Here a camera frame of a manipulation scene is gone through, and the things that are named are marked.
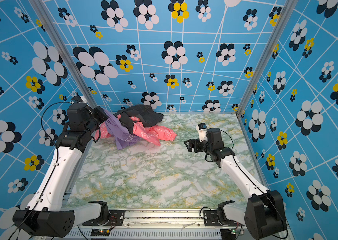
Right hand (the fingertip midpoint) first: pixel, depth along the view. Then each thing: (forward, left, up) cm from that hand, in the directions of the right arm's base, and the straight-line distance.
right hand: (193, 141), depth 84 cm
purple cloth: (+6, +44, -3) cm, 44 cm away
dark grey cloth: (+31, +33, -9) cm, 47 cm away
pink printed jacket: (+17, +27, -15) cm, 35 cm away
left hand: (+4, +44, +22) cm, 50 cm away
